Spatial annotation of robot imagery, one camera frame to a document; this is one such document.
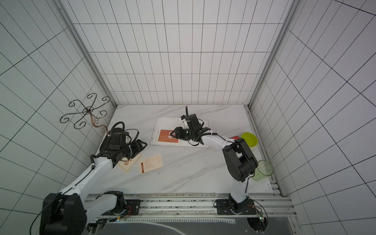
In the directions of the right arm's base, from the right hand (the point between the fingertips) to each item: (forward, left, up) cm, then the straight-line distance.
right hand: (174, 131), depth 89 cm
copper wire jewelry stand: (0, +43, +20) cm, 47 cm away
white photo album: (+13, +10, -13) cm, 21 cm away
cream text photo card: (-17, +14, -11) cm, 25 cm away
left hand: (-11, +17, -3) cm, 21 cm away
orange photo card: (+2, +8, -10) cm, 13 cm away
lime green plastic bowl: (+6, -52, -15) cm, 55 cm away
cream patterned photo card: (-19, +28, -12) cm, 36 cm away
